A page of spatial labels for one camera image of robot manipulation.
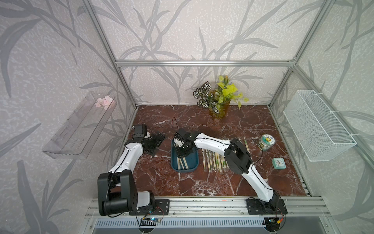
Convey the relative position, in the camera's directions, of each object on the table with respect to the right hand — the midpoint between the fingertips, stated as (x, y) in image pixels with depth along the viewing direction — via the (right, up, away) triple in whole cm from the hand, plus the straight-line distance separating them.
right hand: (177, 156), depth 92 cm
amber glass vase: (+27, +28, +1) cm, 39 cm away
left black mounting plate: (-6, -21, -18) cm, 29 cm away
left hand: (-7, +11, -5) cm, 14 cm away
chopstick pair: (+47, +5, +7) cm, 48 cm away
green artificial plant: (+27, +37, +8) cm, 46 cm away
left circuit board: (-11, -28, -20) cm, 36 cm away
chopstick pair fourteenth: (+18, -2, -1) cm, 18 cm away
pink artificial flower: (-35, +32, -16) cm, 50 cm away
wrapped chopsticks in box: (+2, -3, -3) cm, 5 cm away
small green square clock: (+63, -3, -5) cm, 63 cm away
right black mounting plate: (+47, -14, -29) cm, 57 cm away
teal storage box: (+7, -4, -3) cm, 8 cm away
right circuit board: (+50, -28, -21) cm, 61 cm away
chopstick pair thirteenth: (+20, -2, -1) cm, 20 cm away
